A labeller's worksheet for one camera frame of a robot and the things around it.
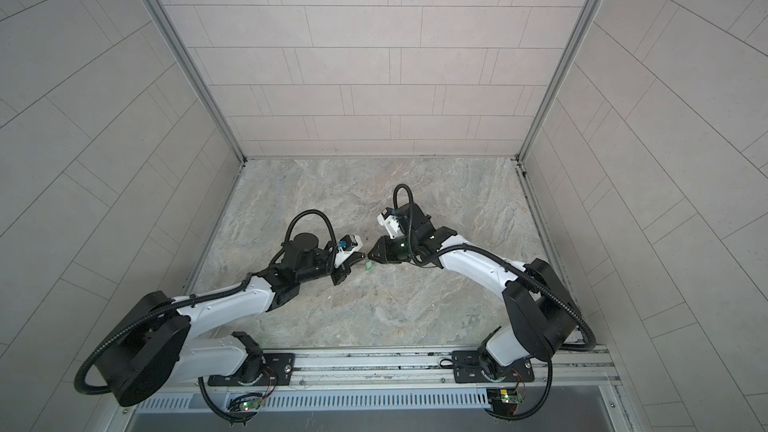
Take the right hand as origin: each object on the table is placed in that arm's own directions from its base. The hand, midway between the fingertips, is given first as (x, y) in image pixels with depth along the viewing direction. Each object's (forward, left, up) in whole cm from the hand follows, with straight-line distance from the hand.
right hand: (370, 259), depth 78 cm
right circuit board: (-31, -30, -13) cm, 45 cm away
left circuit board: (-29, +26, -7) cm, 40 cm away
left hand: (+2, 0, -1) cm, 2 cm away
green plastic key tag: (0, +1, -3) cm, 3 cm away
